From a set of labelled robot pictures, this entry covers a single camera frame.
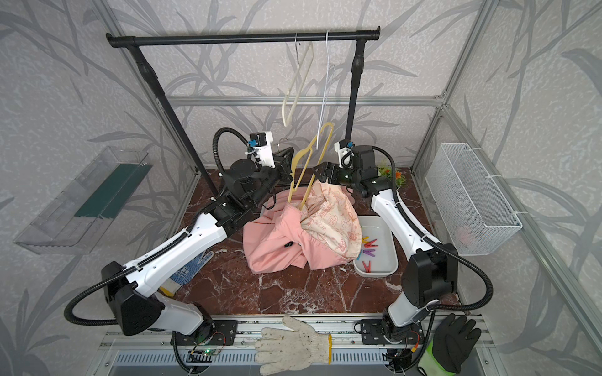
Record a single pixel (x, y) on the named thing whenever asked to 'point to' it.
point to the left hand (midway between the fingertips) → (294, 150)
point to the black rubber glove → (452, 340)
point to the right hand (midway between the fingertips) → (320, 169)
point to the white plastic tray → (385, 261)
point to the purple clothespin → (369, 251)
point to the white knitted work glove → (282, 351)
